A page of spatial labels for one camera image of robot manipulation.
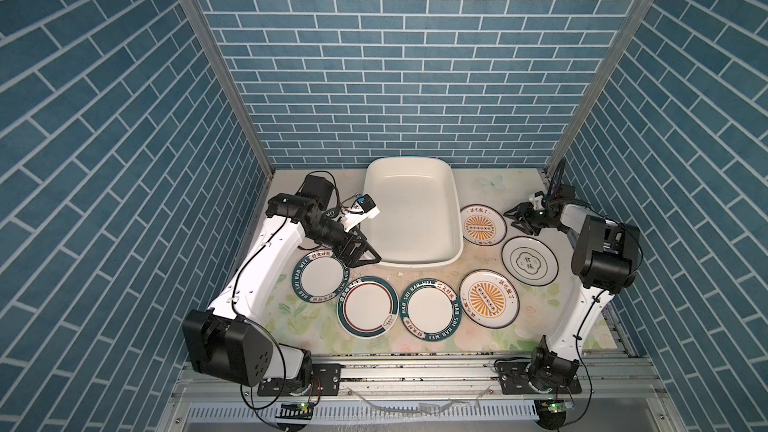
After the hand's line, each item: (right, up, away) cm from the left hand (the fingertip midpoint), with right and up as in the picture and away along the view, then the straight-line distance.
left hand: (369, 247), depth 73 cm
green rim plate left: (-17, -12, +18) cm, 28 cm away
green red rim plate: (-2, -20, +12) cm, 23 cm away
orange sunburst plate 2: (+37, +2, +32) cm, 49 cm away
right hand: (+46, +6, +29) cm, 55 cm away
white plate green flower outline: (+50, -9, +23) cm, 56 cm away
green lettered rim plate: (+16, -20, +12) cm, 29 cm away
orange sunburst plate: (+34, -18, +14) cm, 41 cm away
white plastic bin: (+14, +3, +32) cm, 35 cm away
